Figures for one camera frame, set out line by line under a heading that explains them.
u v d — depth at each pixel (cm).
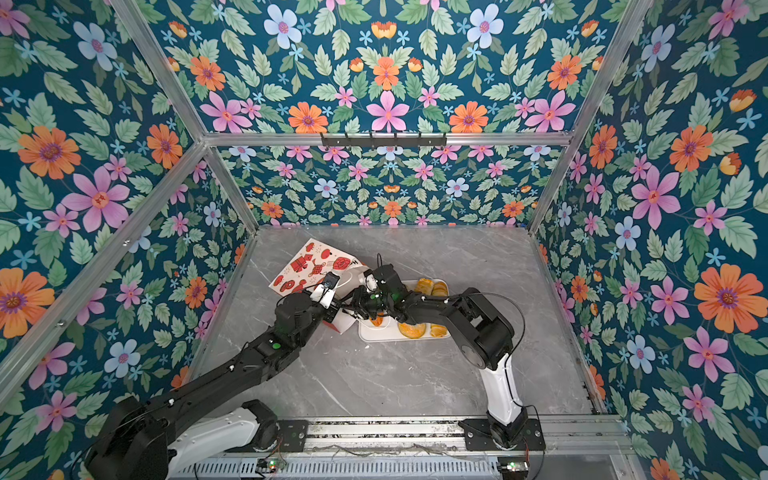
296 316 59
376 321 92
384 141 93
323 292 66
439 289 99
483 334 54
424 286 98
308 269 90
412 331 88
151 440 39
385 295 78
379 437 75
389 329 87
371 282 86
